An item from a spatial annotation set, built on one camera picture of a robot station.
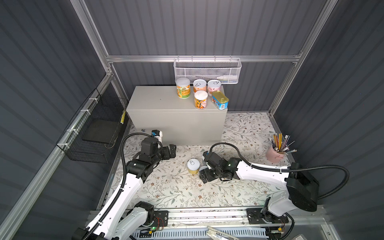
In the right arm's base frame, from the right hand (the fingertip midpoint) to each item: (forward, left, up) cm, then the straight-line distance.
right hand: (206, 175), depth 83 cm
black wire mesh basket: (+10, +57, +24) cm, 63 cm away
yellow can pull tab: (+6, +7, 0) cm, 9 cm away
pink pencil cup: (+11, -39, +2) cm, 41 cm away
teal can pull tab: (+4, +2, +2) cm, 5 cm away
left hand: (+10, +20, +15) cm, 27 cm away
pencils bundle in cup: (+17, -45, +4) cm, 48 cm away
